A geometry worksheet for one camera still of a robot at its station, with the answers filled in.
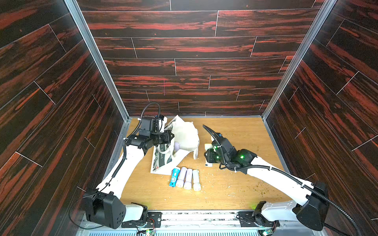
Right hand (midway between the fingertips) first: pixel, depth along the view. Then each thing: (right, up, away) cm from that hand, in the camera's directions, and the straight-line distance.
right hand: (209, 151), depth 79 cm
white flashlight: (-16, -19, +5) cm, 26 cm away
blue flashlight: (-20, -16, +7) cm, 26 cm away
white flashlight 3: (-7, -19, +3) cm, 21 cm away
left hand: (-18, +9, 0) cm, 20 cm away
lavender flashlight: (-19, +1, +16) cm, 24 cm away
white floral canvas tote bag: (-23, -3, -2) cm, 23 cm away
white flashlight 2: (-11, -19, +5) cm, 23 cm away
